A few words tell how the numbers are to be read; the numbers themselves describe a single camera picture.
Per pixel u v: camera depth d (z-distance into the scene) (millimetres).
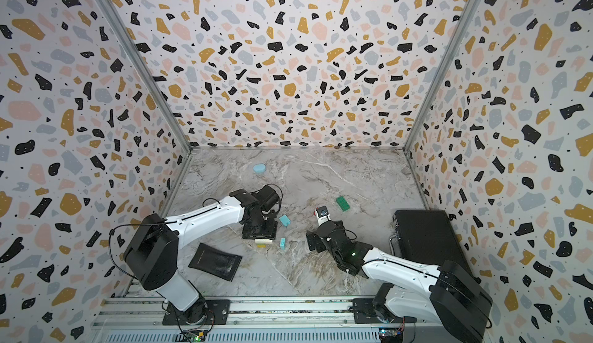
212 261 838
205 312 682
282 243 856
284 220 940
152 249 478
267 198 702
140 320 735
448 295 413
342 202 997
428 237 846
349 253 623
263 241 839
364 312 729
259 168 1134
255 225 715
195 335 702
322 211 733
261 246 877
